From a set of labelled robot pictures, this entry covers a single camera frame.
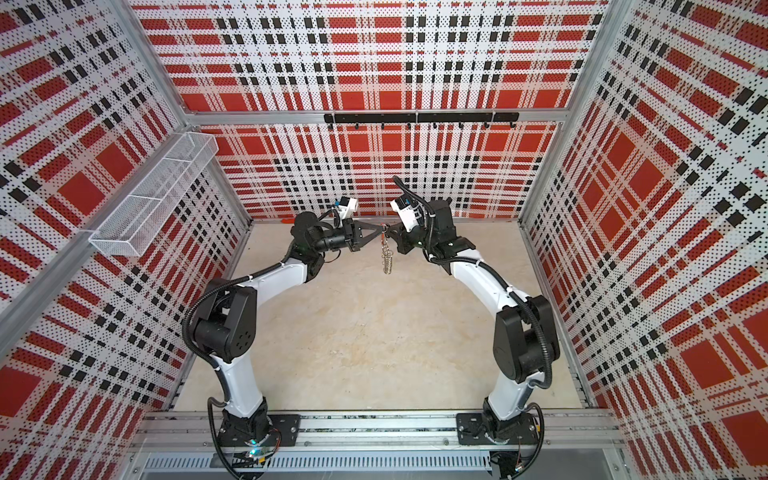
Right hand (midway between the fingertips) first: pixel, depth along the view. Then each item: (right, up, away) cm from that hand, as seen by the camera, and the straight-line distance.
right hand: (390, 229), depth 83 cm
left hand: (-2, -1, -4) cm, 5 cm away
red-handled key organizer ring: (-1, -7, -3) cm, 7 cm away
